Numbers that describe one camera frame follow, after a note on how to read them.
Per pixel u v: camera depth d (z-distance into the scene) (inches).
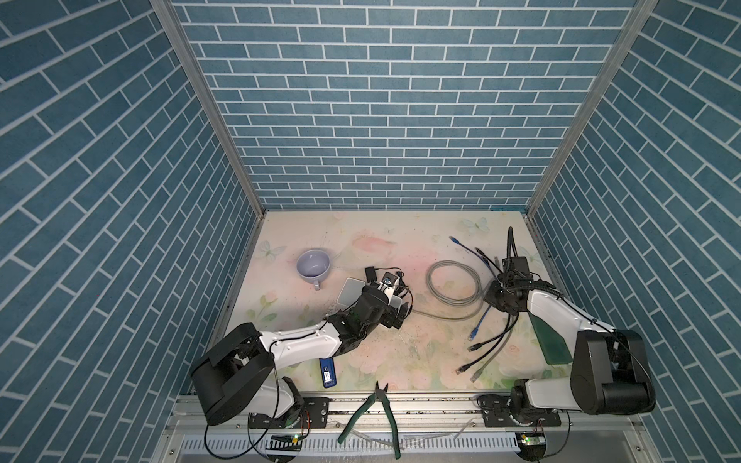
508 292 26.4
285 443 28.4
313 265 39.3
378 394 30.2
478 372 31.8
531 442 29.0
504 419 29.0
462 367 31.9
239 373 16.6
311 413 28.8
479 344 33.6
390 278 28.8
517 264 28.5
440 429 28.4
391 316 29.8
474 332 34.2
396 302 35.5
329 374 30.3
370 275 38.1
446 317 35.9
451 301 37.1
